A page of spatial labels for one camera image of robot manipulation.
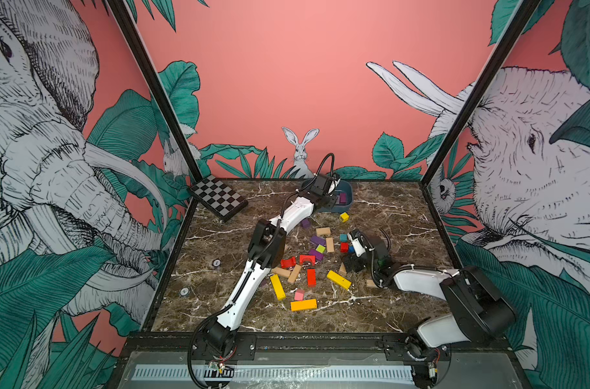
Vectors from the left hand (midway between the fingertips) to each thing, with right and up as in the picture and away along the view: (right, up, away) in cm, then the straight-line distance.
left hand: (334, 191), depth 106 cm
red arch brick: (-13, -26, -13) cm, 32 cm away
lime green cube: (-7, -23, -10) cm, 26 cm away
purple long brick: (-7, -21, -7) cm, 23 cm away
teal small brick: (+3, -19, -8) cm, 21 cm away
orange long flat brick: (-13, -41, -24) cm, 49 cm away
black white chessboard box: (-53, -3, +4) cm, 53 cm away
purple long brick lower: (-7, -26, -11) cm, 29 cm away
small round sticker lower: (-57, -37, -20) cm, 71 cm away
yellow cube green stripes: (+4, -11, -2) cm, 12 cm away
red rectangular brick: (-11, -33, -18) cm, 39 cm away
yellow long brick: (-23, -36, -20) cm, 47 cm away
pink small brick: (-15, -38, -22) cm, 46 cm away
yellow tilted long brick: (0, -34, -18) cm, 38 cm away
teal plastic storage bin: (+6, +3, +9) cm, 11 cm away
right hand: (+4, -22, -13) cm, 26 cm away
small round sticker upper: (-48, -28, -13) cm, 57 cm away
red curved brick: (-19, -28, -15) cm, 37 cm away
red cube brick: (+3, -24, -8) cm, 25 cm away
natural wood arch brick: (-5, -17, -5) cm, 19 cm away
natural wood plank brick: (-3, -22, -9) cm, 24 cm away
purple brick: (+5, -3, +6) cm, 9 cm away
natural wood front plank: (-22, -31, -16) cm, 41 cm away
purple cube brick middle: (-13, -14, -2) cm, 19 cm away
